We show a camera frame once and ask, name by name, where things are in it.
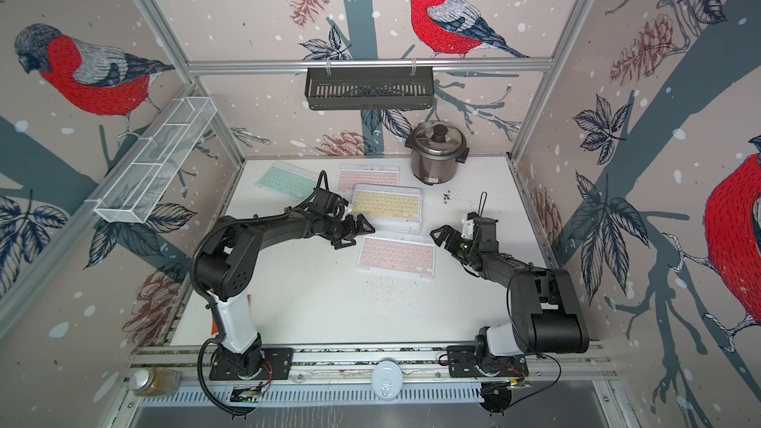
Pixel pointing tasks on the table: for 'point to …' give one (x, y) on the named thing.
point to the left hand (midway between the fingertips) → (371, 231)
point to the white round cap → (386, 379)
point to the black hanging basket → (370, 88)
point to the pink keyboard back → (372, 174)
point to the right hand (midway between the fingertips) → (442, 235)
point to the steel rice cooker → (436, 148)
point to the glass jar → (155, 381)
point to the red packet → (215, 329)
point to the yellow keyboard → (389, 209)
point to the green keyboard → (289, 181)
